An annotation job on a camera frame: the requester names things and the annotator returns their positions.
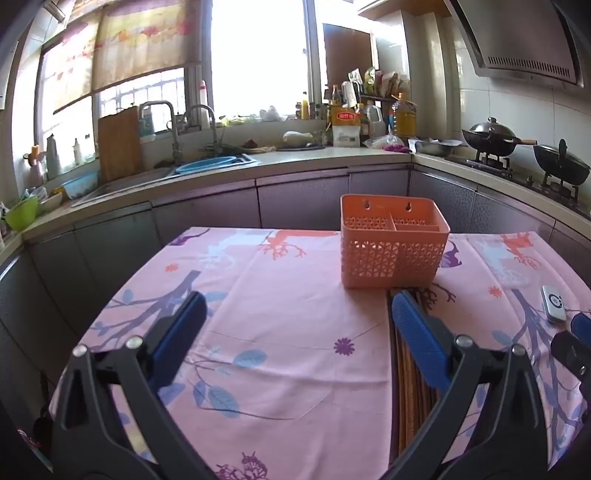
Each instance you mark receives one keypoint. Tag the white plastic jug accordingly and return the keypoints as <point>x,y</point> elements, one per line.
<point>376,122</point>

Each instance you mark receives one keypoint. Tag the white power bank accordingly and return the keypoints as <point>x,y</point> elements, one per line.
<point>553,304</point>

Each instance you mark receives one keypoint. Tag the steel tray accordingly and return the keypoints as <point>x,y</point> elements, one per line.
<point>436,147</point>

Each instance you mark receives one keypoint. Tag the black gas stove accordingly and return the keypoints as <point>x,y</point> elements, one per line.
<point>521,175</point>

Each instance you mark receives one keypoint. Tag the pink printed tablecloth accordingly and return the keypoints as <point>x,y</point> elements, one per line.
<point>286,323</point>

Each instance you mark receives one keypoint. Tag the steel range hood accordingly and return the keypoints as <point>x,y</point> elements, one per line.
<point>521,41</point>

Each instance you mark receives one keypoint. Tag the yellow and white carton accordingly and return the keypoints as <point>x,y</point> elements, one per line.
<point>345,124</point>

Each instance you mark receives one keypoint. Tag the blue plastic basin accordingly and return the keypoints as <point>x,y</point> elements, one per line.
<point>207,164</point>

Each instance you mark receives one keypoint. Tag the blue plastic strainer basket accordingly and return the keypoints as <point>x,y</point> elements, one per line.
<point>81,184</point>

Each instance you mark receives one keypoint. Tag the curved chrome faucet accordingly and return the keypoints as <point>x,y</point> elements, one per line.
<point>213,127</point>

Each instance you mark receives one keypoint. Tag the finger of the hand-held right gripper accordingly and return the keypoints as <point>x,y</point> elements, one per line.
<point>581,325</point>
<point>570,353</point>

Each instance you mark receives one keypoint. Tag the small yellow bottle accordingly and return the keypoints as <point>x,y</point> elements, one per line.
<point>304,108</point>

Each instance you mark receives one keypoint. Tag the green onions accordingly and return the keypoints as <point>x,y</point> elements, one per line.
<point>221,148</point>

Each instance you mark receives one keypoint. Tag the rack of food packets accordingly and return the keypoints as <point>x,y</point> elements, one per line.
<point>385,83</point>

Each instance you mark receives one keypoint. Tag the wooden cutting board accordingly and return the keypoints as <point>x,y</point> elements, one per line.
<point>120,147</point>

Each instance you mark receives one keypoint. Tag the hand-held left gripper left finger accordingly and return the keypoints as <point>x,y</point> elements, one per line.
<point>184,323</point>

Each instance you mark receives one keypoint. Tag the teal dish soap bottle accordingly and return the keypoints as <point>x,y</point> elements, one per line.
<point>147,124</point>

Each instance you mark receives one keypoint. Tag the yellow cooking oil bottle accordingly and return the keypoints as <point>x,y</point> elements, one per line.
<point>405,120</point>

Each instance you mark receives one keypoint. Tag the white bottle with red cap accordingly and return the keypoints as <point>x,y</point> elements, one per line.
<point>203,106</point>

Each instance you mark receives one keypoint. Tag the brown board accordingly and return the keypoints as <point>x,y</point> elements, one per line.
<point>348,50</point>

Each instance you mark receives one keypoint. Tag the purple cloth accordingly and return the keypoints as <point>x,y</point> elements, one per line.
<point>396,148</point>

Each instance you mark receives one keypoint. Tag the white plastic bag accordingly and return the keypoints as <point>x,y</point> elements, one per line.
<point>272,114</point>

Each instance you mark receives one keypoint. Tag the small clear bottle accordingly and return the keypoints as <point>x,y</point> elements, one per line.
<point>78,154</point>

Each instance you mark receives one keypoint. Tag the green plastic bowl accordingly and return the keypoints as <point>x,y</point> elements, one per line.
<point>22,214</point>

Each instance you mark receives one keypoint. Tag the bundle of dark chopsticks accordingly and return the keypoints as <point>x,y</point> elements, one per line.
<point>408,401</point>

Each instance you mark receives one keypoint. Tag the orange plastic utensil basket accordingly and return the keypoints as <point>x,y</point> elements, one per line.
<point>392,258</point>

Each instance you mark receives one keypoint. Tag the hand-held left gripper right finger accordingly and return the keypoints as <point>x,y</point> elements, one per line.
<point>415,332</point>

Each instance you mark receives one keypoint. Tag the white thermos flask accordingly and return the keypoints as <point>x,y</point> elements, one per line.
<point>53,159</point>

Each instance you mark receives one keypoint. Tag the steel kitchen sink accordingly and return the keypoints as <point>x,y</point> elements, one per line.
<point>134,182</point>

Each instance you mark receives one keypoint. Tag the clear plastic bag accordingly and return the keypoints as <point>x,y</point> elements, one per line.
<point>381,141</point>

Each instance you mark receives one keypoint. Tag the tall chrome faucet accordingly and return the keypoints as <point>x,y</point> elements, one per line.
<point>174,138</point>

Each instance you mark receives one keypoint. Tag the large printed roller blind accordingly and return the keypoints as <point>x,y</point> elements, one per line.
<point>147,41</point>

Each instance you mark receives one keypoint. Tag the narrow printed roller blind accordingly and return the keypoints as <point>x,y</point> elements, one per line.
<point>69,74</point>

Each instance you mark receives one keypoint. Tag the black pot with lid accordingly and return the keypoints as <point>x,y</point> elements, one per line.
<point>563,166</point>

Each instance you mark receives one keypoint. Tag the white gourd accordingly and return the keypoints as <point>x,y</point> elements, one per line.
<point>298,138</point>

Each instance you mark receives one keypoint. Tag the kitchen window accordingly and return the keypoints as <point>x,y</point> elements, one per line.
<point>258,55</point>

